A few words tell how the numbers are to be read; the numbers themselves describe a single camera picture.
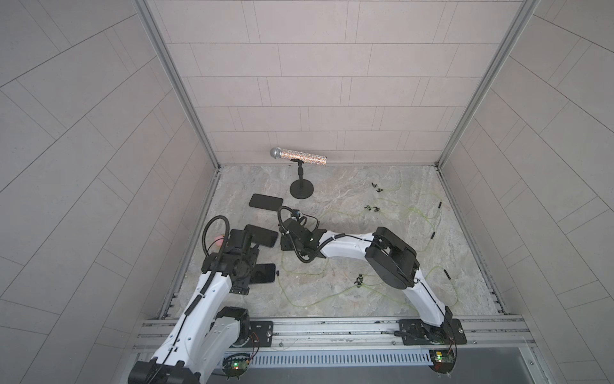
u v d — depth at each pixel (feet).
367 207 3.33
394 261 1.70
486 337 2.38
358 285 2.65
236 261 1.83
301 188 3.45
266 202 3.37
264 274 2.98
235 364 2.11
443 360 2.23
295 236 2.29
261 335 2.32
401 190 3.56
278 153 2.97
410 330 2.37
